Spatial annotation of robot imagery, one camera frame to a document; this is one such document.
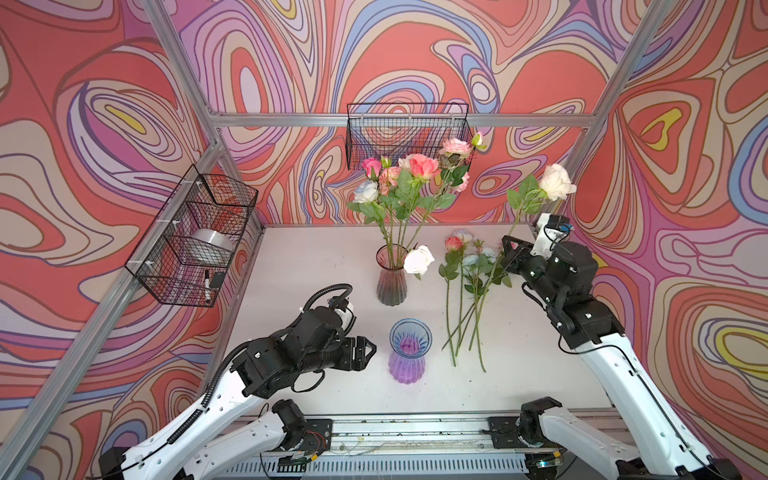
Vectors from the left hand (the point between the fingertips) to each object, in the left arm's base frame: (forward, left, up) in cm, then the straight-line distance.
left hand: (369, 349), depth 68 cm
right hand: (+19, -31, +15) cm, 40 cm away
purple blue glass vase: (+3, -10, -1) cm, 10 cm away
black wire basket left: (+20, +46, +10) cm, 51 cm away
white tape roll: (+22, +39, +12) cm, 47 cm away
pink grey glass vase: (+32, -6, -20) cm, 38 cm away
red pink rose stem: (+44, -29, -15) cm, 55 cm away
